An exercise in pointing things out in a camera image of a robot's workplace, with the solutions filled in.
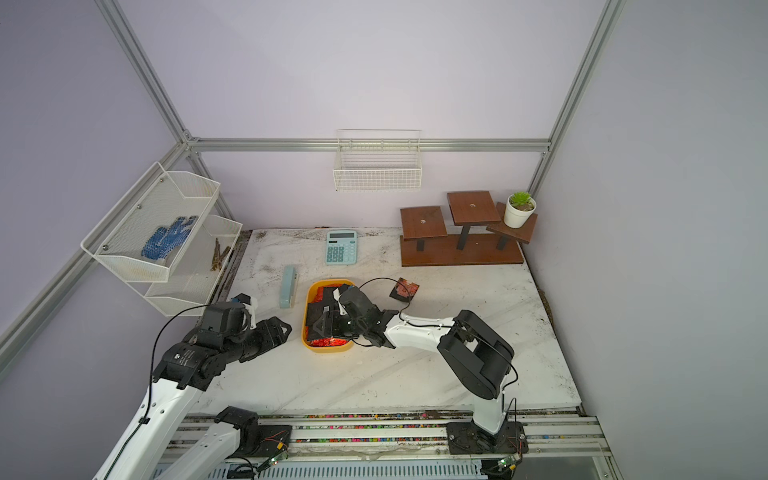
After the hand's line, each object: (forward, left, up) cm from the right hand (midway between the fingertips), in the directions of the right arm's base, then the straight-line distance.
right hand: (322, 331), depth 84 cm
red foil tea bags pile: (+15, +5, -5) cm, 16 cm away
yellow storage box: (-2, +2, -7) cm, 8 cm away
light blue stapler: (+19, +15, -5) cm, 25 cm away
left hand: (-5, +8, +8) cm, 12 cm away
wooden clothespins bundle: (+24, +36, +6) cm, 44 cm away
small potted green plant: (+34, -61, +15) cm, 72 cm away
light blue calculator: (+37, -1, -5) cm, 38 cm away
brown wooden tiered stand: (+41, -56, -5) cm, 69 cm away
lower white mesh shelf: (+16, +42, +4) cm, 45 cm away
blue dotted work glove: (+15, +38, +23) cm, 47 cm away
